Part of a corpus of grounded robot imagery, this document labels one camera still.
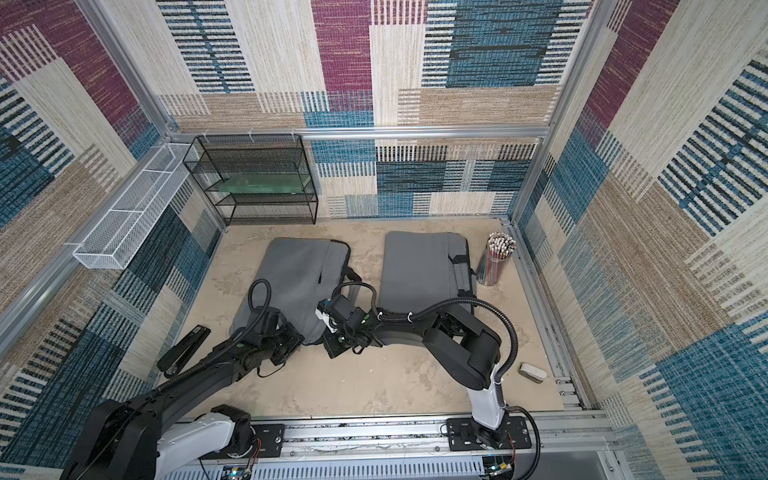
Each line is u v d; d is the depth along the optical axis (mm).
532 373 792
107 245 701
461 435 730
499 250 890
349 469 776
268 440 730
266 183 951
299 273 1019
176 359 849
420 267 1039
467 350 482
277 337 747
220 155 1013
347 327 688
